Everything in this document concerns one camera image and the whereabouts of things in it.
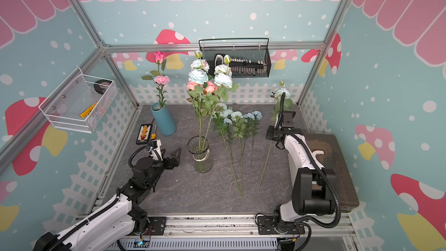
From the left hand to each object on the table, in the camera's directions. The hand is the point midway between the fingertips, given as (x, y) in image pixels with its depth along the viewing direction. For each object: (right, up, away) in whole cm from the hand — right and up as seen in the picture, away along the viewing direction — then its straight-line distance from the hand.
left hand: (174, 151), depth 82 cm
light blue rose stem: (+28, +13, +25) cm, 40 cm away
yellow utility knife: (-33, +19, -11) cm, 39 cm away
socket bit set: (+34, +43, +7) cm, 55 cm away
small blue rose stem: (+52, +27, +10) cm, 59 cm away
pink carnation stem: (-6, +34, 0) cm, 34 cm away
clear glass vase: (+12, +3, -1) cm, 12 cm away
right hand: (+49, +9, +8) cm, 50 cm away
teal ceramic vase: (-10, +16, +12) cm, 22 cm away
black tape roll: (-33, +29, -3) cm, 45 cm away
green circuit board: (-12, -36, -10) cm, 40 cm away
